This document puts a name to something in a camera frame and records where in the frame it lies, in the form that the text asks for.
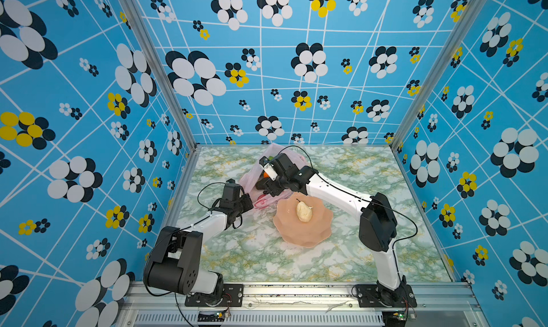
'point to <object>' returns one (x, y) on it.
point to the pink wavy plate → (305, 234)
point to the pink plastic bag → (248, 180)
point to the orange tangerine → (265, 175)
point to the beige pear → (305, 213)
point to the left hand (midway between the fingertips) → (252, 198)
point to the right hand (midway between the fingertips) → (274, 178)
